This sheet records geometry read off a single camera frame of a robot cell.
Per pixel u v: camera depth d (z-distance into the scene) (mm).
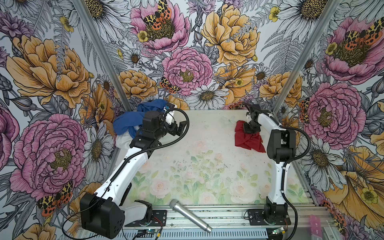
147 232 712
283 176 620
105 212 376
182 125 655
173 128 614
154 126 568
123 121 970
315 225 703
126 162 475
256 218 736
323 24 770
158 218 731
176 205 747
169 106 628
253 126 897
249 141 994
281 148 610
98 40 832
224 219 760
